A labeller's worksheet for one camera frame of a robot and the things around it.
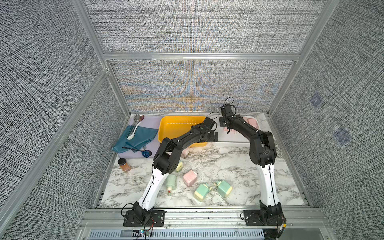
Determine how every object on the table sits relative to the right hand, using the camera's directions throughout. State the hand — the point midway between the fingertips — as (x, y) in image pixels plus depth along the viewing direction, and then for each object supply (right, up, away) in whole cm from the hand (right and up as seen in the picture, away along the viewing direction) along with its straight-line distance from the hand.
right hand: (232, 114), depth 104 cm
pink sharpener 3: (+10, -3, +1) cm, 11 cm away
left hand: (-13, -15, -4) cm, 20 cm away
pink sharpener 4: (-8, -10, -17) cm, 21 cm away
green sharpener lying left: (-39, -38, -26) cm, 60 cm away
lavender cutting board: (-60, -4, +8) cm, 60 cm away
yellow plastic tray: (-42, -8, +5) cm, 44 cm away
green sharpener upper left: (-35, -31, -19) cm, 51 cm away
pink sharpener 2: (+15, -5, +1) cm, 16 cm away
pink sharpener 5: (-29, -36, -25) cm, 52 cm away
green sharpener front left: (-23, -41, -29) cm, 56 cm away
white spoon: (-71, -16, 0) cm, 72 cm away
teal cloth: (-68, -17, -1) cm, 70 cm away
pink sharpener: (-32, -24, -15) cm, 43 cm away
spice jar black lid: (-66, -30, -20) cm, 75 cm away
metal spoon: (-66, -1, +10) cm, 67 cm away
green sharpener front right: (-12, -40, -28) cm, 50 cm away
